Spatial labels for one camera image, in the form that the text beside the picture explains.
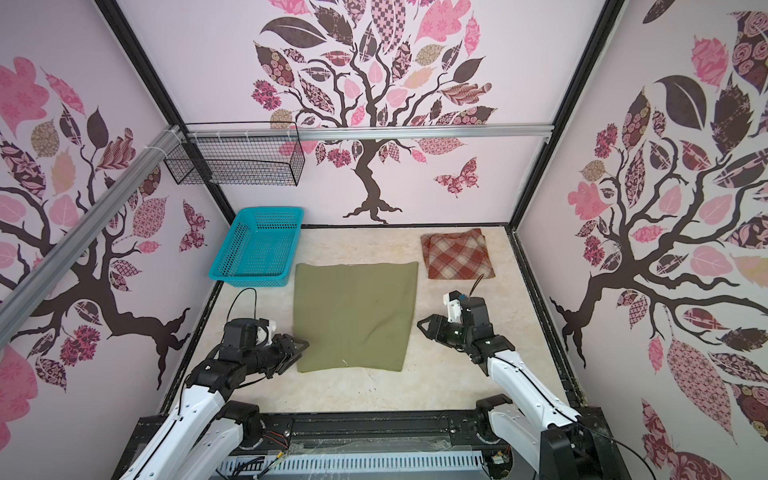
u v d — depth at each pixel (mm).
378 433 757
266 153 948
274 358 694
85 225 611
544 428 424
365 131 926
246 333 624
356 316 902
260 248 1131
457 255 1071
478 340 639
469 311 647
